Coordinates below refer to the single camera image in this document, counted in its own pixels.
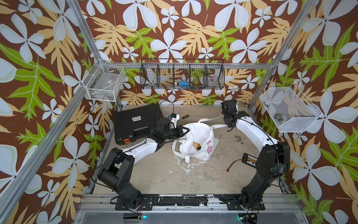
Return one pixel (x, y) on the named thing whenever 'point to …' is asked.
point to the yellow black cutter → (197, 146)
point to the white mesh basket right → (289, 109)
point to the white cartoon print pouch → (199, 143)
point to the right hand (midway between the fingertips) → (236, 117)
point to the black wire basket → (180, 73)
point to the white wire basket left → (104, 82)
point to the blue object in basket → (184, 85)
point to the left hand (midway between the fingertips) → (190, 128)
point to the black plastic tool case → (135, 122)
